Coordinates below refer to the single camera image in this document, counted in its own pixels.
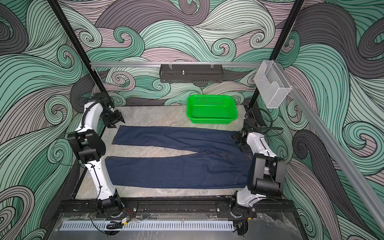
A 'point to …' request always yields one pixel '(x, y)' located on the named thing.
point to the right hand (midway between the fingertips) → (236, 140)
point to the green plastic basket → (212, 109)
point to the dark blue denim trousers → (220, 162)
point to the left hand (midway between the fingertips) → (121, 121)
